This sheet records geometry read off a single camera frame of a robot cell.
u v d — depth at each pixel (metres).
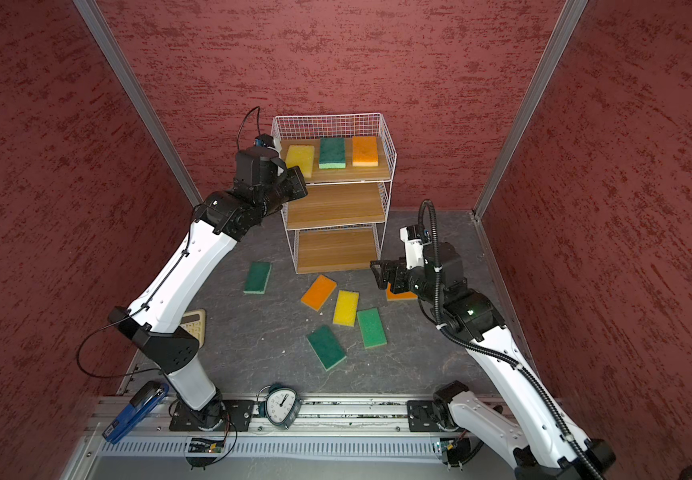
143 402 0.74
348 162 0.76
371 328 0.89
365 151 0.77
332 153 0.76
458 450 0.71
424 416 0.74
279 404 0.73
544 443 0.38
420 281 0.57
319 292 0.96
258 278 1.00
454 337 0.46
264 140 0.59
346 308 0.93
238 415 0.75
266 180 0.51
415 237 0.59
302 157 0.75
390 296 0.96
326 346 0.85
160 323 0.43
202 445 0.73
